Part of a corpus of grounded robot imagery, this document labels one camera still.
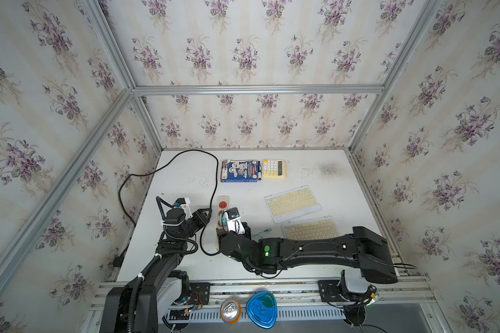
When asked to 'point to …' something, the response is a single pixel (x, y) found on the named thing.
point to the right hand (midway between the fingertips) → (228, 224)
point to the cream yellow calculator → (273, 168)
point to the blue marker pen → (259, 171)
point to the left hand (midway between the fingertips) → (210, 212)
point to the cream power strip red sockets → (223, 205)
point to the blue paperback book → (239, 171)
